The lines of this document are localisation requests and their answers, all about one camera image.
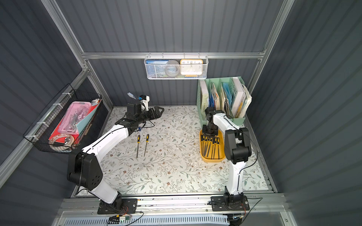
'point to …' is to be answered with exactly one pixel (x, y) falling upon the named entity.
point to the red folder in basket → (57, 138)
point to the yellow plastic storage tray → (222, 149)
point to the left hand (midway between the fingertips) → (158, 109)
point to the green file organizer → (226, 94)
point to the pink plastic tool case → (72, 115)
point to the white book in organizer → (239, 97)
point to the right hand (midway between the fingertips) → (210, 135)
